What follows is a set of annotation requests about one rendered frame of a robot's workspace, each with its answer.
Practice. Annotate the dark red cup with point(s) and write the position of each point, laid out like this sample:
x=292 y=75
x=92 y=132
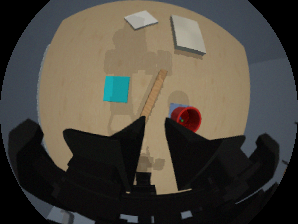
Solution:
x=190 y=115

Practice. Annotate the brown flat bar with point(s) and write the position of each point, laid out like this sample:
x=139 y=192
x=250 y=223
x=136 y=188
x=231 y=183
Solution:
x=153 y=94

